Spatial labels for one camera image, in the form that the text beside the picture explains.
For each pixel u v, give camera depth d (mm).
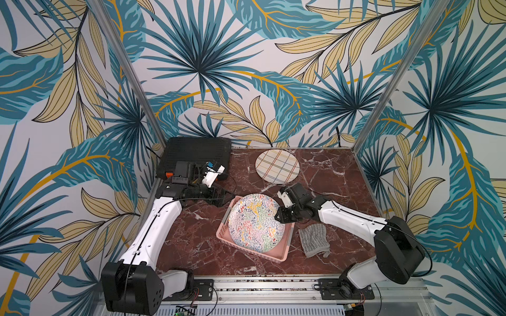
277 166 1105
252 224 858
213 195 663
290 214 740
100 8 675
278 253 808
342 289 664
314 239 821
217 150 1134
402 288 759
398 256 432
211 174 678
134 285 374
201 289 733
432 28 722
